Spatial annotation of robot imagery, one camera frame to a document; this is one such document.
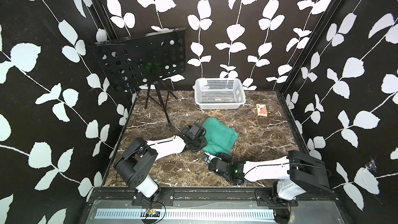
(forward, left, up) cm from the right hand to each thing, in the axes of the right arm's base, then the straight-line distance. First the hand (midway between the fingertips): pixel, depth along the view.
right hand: (216, 153), depth 85 cm
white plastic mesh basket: (+49, -3, -2) cm, 49 cm away
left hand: (+7, +5, 0) cm, 9 cm away
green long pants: (+10, -3, -2) cm, 11 cm away
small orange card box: (+35, -34, -4) cm, 49 cm away
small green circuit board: (-27, +31, -4) cm, 41 cm away
